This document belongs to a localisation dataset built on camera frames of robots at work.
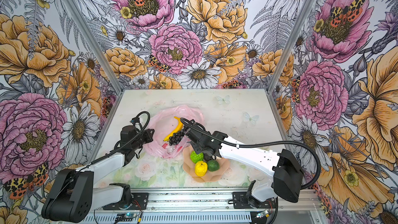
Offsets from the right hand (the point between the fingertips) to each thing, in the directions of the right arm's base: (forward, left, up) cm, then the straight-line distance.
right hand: (201, 145), depth 79 cm
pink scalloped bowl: (-7, +7, -11) cm, 15 cm away
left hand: (+10, +27, -6) cm, 29 cm away
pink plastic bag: (+18, +23, -5) cm, 30 cm away
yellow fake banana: (+18, +13, -10) cm, 25 cm away
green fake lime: (-4, +3, -6) cm, 8 cm away
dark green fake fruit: (-8, -6, -7) cm, 12 cm away
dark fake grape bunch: (+9, +15, -8) cm, 20 cm away
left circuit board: (-28, +35, -12) cm, 46 cm away
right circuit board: (-28, -27, -14) cm, 41 cm away
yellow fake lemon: (-10, +1, -6) cm, 11 cm away
